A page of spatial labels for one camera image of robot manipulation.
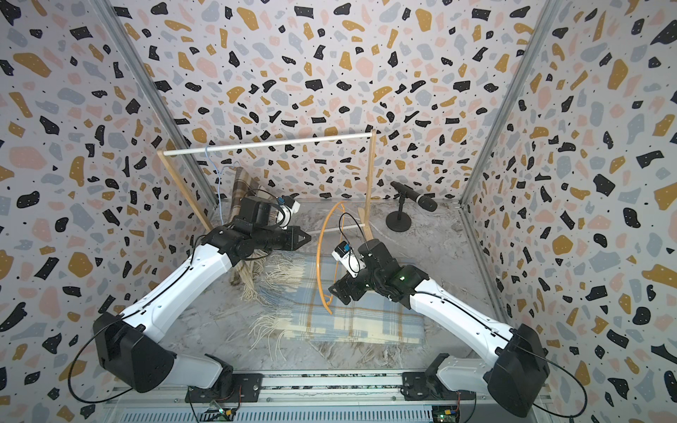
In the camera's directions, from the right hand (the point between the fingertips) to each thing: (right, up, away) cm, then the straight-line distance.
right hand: (340, 280), depth 76 cm
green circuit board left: (-33, -35, -5) cm, 48 cm away
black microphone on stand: (+24, +17, +37) cm, 48 cm away
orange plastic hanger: (+1, +11, -8) cm, 14 cm away
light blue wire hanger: (-55, +37, +40) cm, 77 cm away
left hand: (-8, +13, 0) cm, 15 cm away
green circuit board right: (+29, -35, -4) cm, 46 cm away
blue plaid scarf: (-17, -7, +17) cm, 25 cm away
